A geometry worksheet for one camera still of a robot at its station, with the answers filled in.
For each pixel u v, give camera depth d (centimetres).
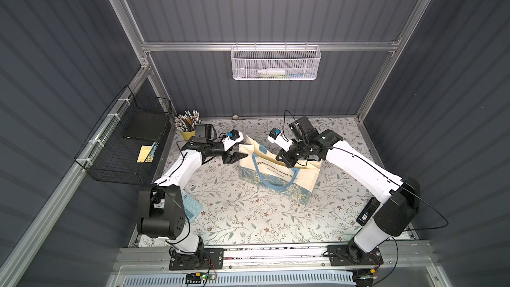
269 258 75
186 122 99
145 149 74
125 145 76
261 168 84
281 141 68
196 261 67
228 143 73
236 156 75
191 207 84
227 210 85
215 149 74
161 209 45
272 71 89
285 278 77
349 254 68
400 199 42
